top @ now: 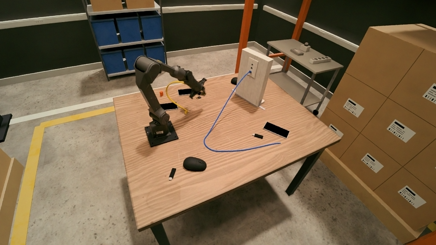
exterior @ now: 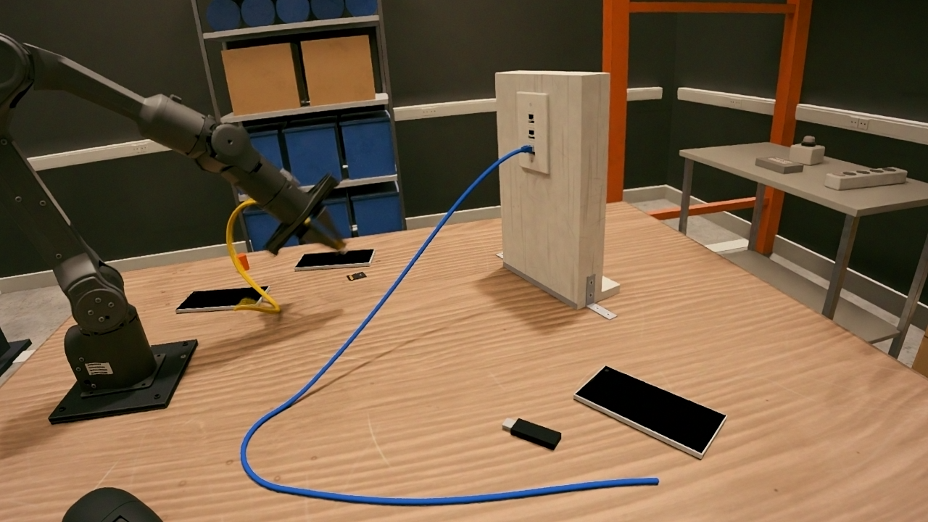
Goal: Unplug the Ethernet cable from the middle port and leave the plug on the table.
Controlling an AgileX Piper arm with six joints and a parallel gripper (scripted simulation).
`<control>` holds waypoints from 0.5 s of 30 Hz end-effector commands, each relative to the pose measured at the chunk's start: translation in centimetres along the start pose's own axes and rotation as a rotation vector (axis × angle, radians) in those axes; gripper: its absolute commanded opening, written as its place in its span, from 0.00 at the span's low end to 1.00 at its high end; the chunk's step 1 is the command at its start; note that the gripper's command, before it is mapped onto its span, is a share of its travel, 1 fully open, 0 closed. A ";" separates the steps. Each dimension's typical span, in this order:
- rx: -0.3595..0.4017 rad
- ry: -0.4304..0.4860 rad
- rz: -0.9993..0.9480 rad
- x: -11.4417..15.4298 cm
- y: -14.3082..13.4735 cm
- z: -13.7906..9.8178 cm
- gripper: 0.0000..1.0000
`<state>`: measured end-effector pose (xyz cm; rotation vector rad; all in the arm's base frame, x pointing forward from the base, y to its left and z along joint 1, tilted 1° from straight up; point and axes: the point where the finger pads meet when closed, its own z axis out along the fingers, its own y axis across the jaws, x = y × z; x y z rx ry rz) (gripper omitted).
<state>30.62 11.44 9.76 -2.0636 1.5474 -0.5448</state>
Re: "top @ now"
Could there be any light wood board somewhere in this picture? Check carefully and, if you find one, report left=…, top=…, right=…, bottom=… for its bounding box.
left=235, top=48, right=273, bottom=107

